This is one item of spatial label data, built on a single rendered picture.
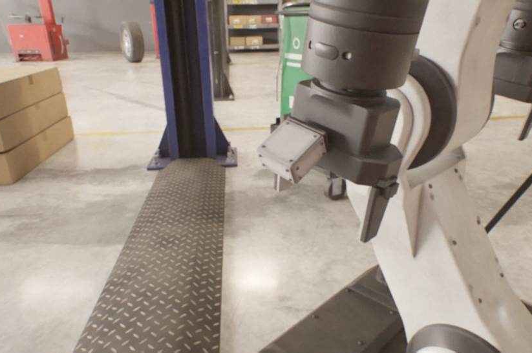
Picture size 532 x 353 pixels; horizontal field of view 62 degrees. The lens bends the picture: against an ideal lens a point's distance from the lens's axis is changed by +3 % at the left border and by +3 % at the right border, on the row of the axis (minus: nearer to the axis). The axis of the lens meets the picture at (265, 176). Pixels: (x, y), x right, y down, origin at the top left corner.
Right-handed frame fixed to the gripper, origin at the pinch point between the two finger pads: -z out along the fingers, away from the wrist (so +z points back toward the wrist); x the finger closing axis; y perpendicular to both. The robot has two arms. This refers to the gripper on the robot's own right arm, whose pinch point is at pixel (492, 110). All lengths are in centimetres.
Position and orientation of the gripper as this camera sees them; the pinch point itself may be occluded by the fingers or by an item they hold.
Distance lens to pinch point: 80.7
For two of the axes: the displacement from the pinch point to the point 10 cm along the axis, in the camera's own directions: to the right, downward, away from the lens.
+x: -7.0, -4.1, 5.8
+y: -7.0, 2.6, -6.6
